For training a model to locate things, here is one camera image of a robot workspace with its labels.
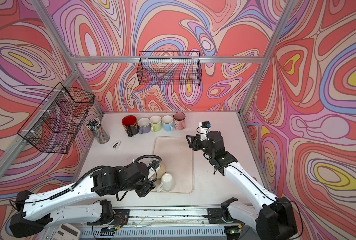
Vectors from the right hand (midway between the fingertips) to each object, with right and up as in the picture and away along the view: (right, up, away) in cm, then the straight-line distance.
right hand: (192, 139), depth 80 cm
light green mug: (-23, +9, +22) cm, 33 cm away
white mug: (-13, -23, -3) cm, 27 cm away
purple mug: (-32, +8, +27) cm, 43 cm away
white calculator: (-59, -41, -12) cm, 73 cm away
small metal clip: (-49, -5, +19) cm, 52 cm away
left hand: (-19, -20, -11) cm, 29 cm away
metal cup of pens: (-60, +8, +11) cm, 61 cm away
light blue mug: (-15, +9, +22) cm, 28 cm away
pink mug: (-7, +11, +22) cm, 25 cm away
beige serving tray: (-8, -12, +17) cm, 22 cm away
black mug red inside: (-40, +8, +19) cm, 45 cm away
